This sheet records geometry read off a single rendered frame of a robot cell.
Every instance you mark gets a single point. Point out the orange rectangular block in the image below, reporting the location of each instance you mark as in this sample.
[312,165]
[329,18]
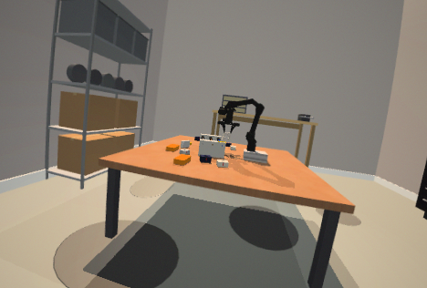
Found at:
[172,147]
[182,159]

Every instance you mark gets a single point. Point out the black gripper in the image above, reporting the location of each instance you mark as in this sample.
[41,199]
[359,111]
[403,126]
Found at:
[229,120]

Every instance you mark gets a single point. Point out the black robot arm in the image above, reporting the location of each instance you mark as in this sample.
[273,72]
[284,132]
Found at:
[229,111]

